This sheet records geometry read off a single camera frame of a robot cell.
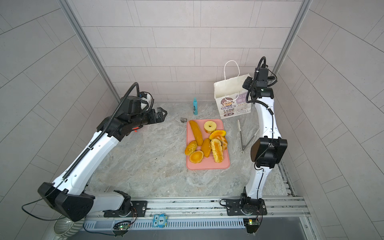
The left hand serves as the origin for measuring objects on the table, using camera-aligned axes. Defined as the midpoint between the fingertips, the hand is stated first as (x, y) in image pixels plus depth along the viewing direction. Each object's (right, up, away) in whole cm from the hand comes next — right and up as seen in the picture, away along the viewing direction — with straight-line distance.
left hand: (164, 111), depth 71 cm
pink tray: (+21, -30, +13) cm, 39 cm away
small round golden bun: (+12, -21, +17) cm, 29 cm away
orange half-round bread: (+28, -13, +25) cm, 40 cm away
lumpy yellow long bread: (+27, -22, +15) cm, 38 cm away
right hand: (+45, +19, +13) cm, 50 cm away
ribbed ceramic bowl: (-42, -51, -6) cm, 67 cm away
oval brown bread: (+21, -21, +18) cm, 35 cm away
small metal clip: (+5, -5, +34) cm, 34 cm away
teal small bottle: (+14, +4, +33) cm, 36 cm away
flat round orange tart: (+15, -26, +14) cm, 33 cm away
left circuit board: (-16, -50, -7) cm, 53 cm away
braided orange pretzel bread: (+32, -18, +20) cm, 42 cm away
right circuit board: (+41, -52, -3) cm, 66 cm away
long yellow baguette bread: (+15, -13, +23) cm, 30 cm away
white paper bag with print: (+34, +9, +8) cm, 36 cm away
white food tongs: (+45, -22, +20) cm, 53 cm away
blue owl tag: (-1, -49, -4) cm, 50 cm away
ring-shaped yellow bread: (+24, -9, +27) cm, 37 cm away
